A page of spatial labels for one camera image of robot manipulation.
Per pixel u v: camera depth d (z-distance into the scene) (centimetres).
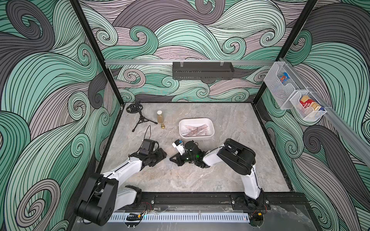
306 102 66
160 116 103
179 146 83
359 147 50
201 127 104
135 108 85
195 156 75
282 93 83
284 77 83
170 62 96
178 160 80
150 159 73
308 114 64
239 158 54
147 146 69
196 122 103
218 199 74
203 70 94
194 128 104
